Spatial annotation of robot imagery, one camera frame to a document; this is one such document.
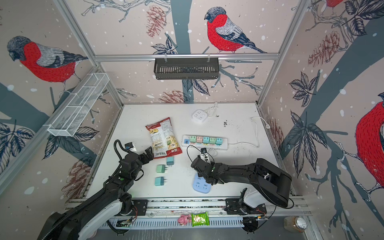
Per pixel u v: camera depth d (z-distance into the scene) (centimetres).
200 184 79
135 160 65
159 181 81
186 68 106
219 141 91
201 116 110
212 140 90
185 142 96
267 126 110
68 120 71
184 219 68
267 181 43
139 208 73
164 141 95
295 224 62
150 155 79
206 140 92
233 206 73
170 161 90
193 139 92
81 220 44
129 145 74
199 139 92
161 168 85
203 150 78
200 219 69
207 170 66
